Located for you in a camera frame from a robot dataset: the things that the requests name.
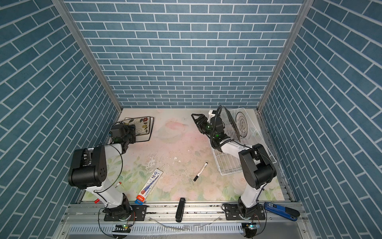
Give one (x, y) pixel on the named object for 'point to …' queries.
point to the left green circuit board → (123, 228)
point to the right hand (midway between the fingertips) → (191, 116)
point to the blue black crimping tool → (285, 212)
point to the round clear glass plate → (241, 123)
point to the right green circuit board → (252, 226)
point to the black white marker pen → (200, 172)
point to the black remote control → (180, 210)
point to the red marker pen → (97, 200)
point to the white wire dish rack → (227, 163)
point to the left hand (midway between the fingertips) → (136, 125)
